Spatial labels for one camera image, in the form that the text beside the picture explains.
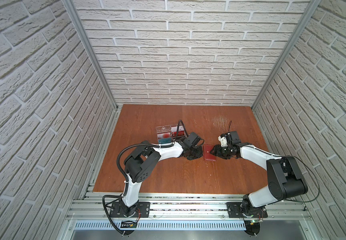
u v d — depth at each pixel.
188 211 0.74
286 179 0.45
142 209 0.74
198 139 0.74
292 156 0.48
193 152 0.78
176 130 0.81
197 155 0.81
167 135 0.97
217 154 0.82
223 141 0.86
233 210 0.74
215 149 0.85
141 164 0.50
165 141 0.98
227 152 0.78
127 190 0.56
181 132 0.99
